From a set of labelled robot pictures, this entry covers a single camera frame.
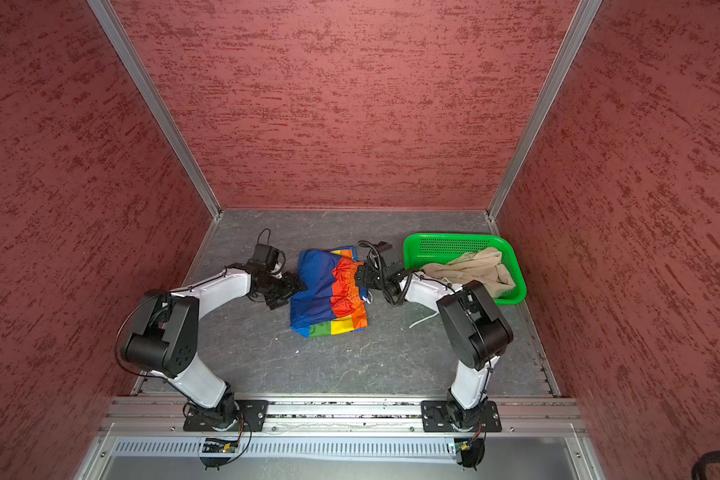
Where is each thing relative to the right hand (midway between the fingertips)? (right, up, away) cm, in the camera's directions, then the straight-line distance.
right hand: (363, 283), depth 95 cm
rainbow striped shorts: (-10, -6, -3) cm, 12 cm away
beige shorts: (+39, +6, +1) cm, 40 cm away
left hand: (-20, -4, -2) cm, 21 cm away
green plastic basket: (+21, +11, +9) cm, 25 cm away
